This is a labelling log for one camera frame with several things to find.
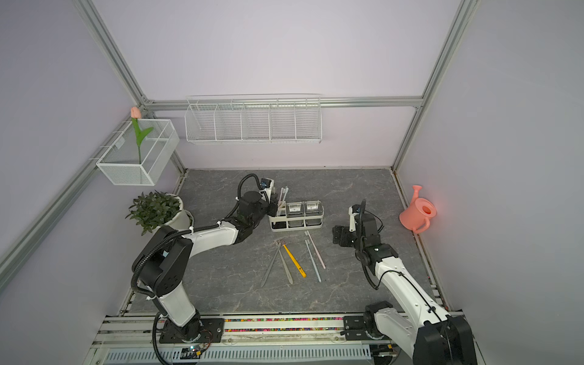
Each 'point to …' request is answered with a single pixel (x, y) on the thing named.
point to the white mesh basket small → (120, 161)
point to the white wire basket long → (254, 119)
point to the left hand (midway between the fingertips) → (278, 195)
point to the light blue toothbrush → (286, 189)
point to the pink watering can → (417, 216)
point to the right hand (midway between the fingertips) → (343, 227)
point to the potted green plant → (155, 209)
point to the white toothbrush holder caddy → (298, 216)
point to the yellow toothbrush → (294, 261)
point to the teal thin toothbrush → (310, 254)
